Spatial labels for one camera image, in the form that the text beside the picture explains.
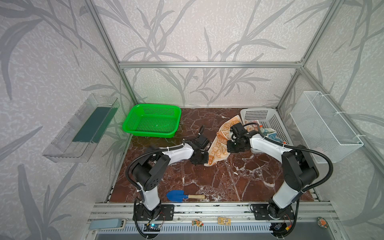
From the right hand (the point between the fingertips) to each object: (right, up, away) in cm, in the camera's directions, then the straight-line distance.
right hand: (228, 144), depth 93 cm
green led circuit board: (-41, -37, -21) cm, 59 cm away
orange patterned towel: (-6, -4, +2) cm, 8 cm away
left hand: (-13, -7, -2) cm, 15 cm away
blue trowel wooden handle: (-29, -25, -14) cm, 41 cm away
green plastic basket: (-54, +16, +19) cm, 59 cm away
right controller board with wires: (+22, -37, -22) cm, 49 cm away
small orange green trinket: (-19, -34, -22) cm, 45 cm away
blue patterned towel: (+25, +7, -4) cm, 26 cm away
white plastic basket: (+33, +17, +17) cm, 41 cm away
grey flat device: (-60, -32, -25) cm, 73 cm away
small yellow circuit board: (-6, -33, -22) cm, 40 cm away
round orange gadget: (+41, -34, -22) cm, 58 cm away
